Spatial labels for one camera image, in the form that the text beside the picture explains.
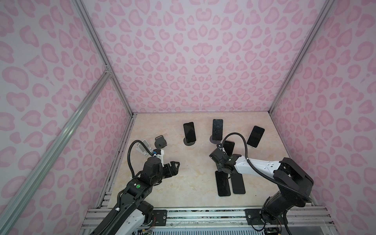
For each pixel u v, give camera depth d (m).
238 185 0.83
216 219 0.74
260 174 0.48
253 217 0.73
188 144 1.00
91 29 0.75
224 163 0.66
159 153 0.71
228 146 0.84
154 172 0.58
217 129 0.99
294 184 0.44
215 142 1.02
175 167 0.69
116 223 0.46
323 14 0.71
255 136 0.95
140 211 0.63
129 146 0.57
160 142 0.98
